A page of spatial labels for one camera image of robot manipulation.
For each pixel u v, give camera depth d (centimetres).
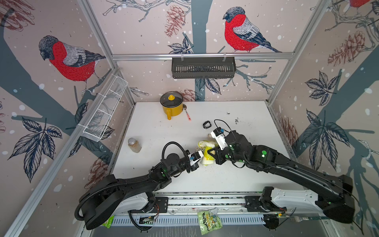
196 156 61
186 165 67
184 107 117
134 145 88
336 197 39
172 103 110
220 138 61
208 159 68
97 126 84
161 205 73
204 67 104
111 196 42
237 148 50
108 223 68
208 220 69
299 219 68
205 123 106
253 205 73
